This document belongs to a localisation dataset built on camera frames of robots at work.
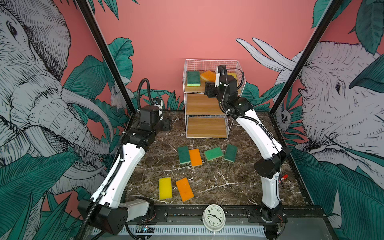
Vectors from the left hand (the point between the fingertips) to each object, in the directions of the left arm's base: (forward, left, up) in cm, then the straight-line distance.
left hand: (163, 114), depth 72 cm
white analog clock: (-41, -23, -29) cm, 56 cm away
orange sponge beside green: (-8, -16, -32) cm, 37 cm away
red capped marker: (-21, -69, -34) cm, 80 cm away
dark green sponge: (-5, -39, -34) cm, 52 cm away
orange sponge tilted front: (-27, -9, -33) cm, 44 cm away
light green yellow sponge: (-6, -27, -33) cm, 43 cm away
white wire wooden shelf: (+27, -25, -32) cm, 48 cm away
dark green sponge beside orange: (-5, -8, -33) cm, 35 cm away
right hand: (+12, -23, +11) cm, 29 cm away
